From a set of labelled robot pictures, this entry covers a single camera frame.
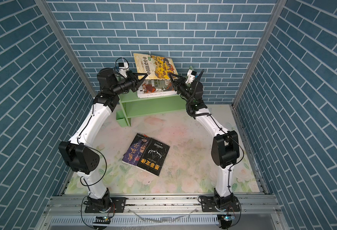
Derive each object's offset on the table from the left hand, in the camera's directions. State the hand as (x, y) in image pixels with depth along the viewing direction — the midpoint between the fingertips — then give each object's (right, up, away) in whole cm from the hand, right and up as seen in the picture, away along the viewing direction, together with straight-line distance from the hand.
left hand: (151, 75), depth 69 cm
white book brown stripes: (-9, -7, +15) cm, 19 cm away
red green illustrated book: (-2, -1, +19) cm, 19 cm away
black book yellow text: (-2, -45, +19) cm, 49 cm away
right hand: (+9, +1, +5) cm, 11 cm away
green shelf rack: (-20, -13, +32) cm, 40 cm away
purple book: (-15, -44, +19) cm, 50 cm away
